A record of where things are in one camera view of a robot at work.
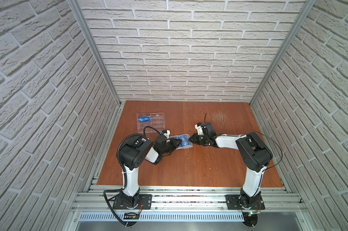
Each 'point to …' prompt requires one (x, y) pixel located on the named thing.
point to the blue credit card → (185, 140)
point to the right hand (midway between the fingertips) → (191, 140)
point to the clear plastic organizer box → (155, 120)
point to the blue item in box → (144, 119)
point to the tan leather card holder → (182, 147)
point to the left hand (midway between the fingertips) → (185, 140)
